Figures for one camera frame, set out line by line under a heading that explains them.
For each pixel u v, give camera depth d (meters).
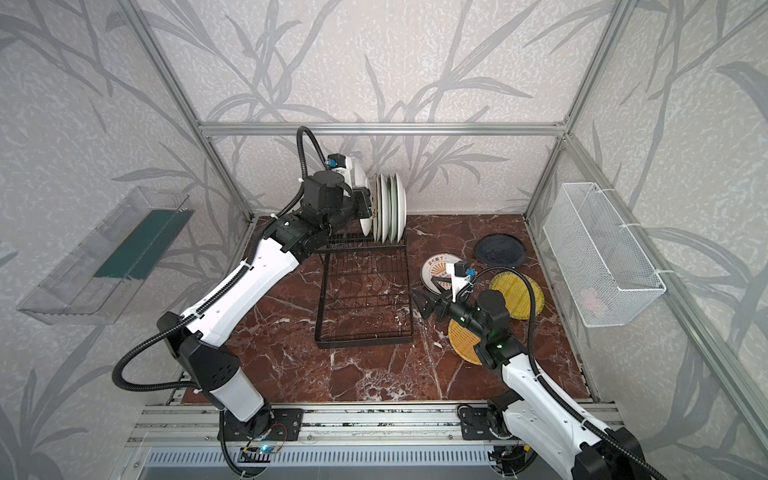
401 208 0.74
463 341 0.87
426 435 0.73
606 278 0.61
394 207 0.74
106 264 0.66
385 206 0.74
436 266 1.05
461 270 0.64
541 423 0.57
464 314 0.65
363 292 0.98
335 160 0.61
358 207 0.64
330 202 0.53
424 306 0.67
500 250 1.10
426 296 0.96
